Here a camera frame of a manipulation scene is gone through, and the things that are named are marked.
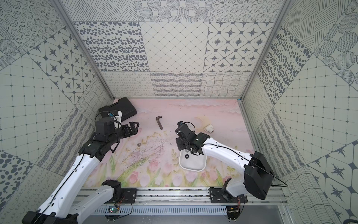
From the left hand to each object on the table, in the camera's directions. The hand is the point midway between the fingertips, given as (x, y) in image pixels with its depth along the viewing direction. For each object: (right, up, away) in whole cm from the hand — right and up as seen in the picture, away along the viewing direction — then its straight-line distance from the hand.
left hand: (130, 122), depth 75 cm
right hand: (+28, -12, +6) cm, 31 cm away
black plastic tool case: (-20, +12, +36) cm, 42 cm away
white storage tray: (+34, -26, +12) cm, 45 cm away
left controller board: (-8, -45, -4) cm, 46 cm away
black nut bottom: (+32, -23, +13) cm, 41 cm away
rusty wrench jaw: (+10, -2, +29) cm, 31 cm away
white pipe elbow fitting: (+49, -6, +24) cm, 55 cm away
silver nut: (-1, -16, +17) cm, 24 cm away
